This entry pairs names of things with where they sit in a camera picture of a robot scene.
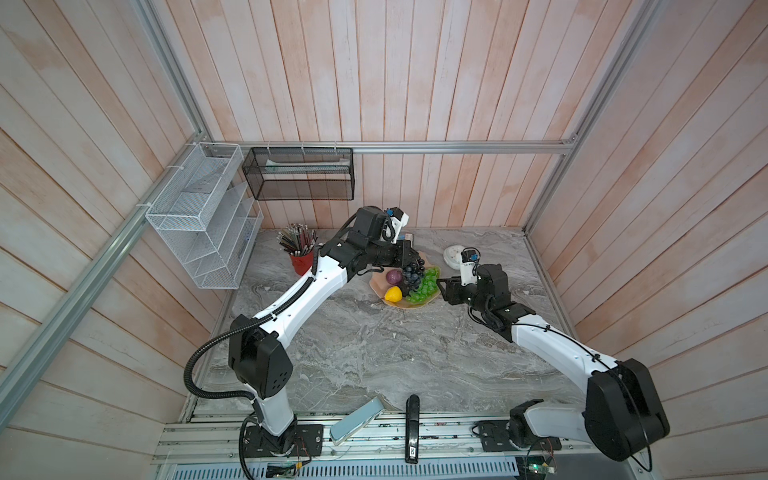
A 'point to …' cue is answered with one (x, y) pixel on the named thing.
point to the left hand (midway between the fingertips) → (418, 260)
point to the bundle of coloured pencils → (297, 239)
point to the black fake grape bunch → (412, 275)
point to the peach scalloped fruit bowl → (379, 282)
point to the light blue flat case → (356, 421)
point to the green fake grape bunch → (428, 286)
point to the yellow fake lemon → (393, 294)
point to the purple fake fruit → (394, 276)
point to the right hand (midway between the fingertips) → (444, 278)
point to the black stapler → (412, 429)
